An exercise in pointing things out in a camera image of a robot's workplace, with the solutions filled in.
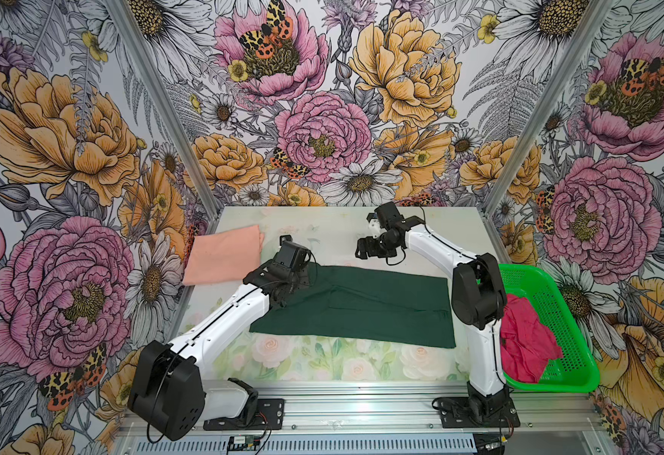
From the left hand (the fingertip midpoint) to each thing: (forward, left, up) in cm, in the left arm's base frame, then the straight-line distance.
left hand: (295, 279), depth 85 cm
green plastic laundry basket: (-24, -77, -9) cm, 81 cm away
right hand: (+12, -22, -5) cm, 26 cm away
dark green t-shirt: (-2, -21, -13) cm, 25 cm away
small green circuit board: (-38, +11, -14) cm, 42 cm away
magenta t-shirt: (-17, -64, -7) cm, 67 cm away
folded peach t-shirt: (+18, +29, -13) cm, 36 cm away
